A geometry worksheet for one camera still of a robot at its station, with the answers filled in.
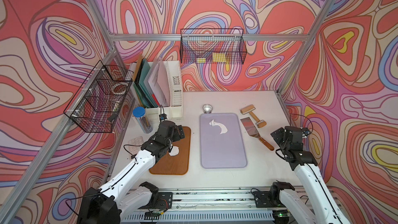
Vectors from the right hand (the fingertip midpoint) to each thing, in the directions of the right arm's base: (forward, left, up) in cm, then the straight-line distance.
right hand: (280, 139), depth 80 cm
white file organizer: (+27, +59, -6) cm, 65 cm away
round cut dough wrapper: (+1, +57, -11) cm, 58 cm away
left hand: (+7, +55, +2) cm, 55 cm away
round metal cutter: (+31, +36, -11) cm, 49 cm away
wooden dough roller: (+18, +2, -12) cm, 22 cm away
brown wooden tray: (-7, +55, -12) cm, 56 cm away
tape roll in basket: (+28, +87, +14) cm, 93 cm away
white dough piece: (+16, +27, -12) cm, 34 cm away
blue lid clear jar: (+15, +75, +7) cm, 77 cm away
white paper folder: (+28, +64, +17) cm, 72 cm away
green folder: (+27, +74, +10) cm, 80 cm away
